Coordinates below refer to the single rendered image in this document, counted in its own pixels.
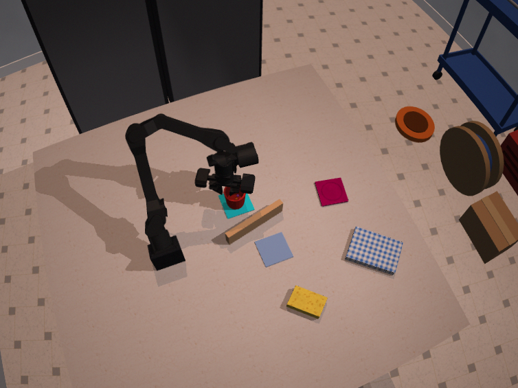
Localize dark red square coaster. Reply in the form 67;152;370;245
315;178;348;207

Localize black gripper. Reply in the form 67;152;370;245
195;168;255;196

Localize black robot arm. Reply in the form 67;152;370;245
125;113;259;254

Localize red cup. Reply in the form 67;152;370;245
224;187;246;209

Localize yellow sponge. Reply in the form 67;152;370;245
286;286;328;319

